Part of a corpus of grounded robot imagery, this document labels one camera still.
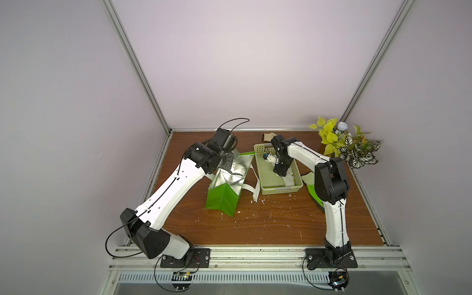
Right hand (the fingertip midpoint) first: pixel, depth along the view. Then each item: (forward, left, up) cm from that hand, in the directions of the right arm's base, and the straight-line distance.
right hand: (285, 164), depth 99 cm
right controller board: (-51, -15, -5) cm, 53 cm away
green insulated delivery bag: (-10, +31, -4) cm, 33 cm away
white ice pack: (-10, -1, 0) cm, 10 cm away
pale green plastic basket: (-10, +9, -2) cm, 14 cm away
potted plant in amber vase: (-4, -27, +21) cm, 34 cm away
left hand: (-13, +29, +23) cm, 39 cm away
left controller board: (-53, +47, -7) cm, 71 cm away
